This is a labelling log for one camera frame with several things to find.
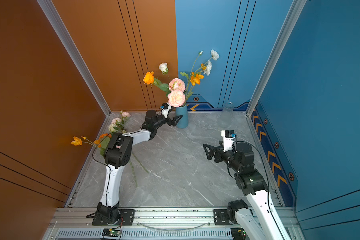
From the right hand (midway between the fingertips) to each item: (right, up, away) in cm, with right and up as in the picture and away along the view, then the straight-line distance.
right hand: (210, 144), depth 71 cm
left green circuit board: (-47, -42, 0) cm, 64 cm away
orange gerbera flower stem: (-69, -2, +27) cm, 74 cm away
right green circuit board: (+13, -43, 0) cm, 45 cm away
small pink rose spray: (-61, +9, +38) cm, 73 cm away
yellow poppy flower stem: (-74, 0, +14) cm, 75 cm away
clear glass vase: (+17, +13, +35) cm, 41 cm away
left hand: (-17, +19, +25) cm, 36 cm away
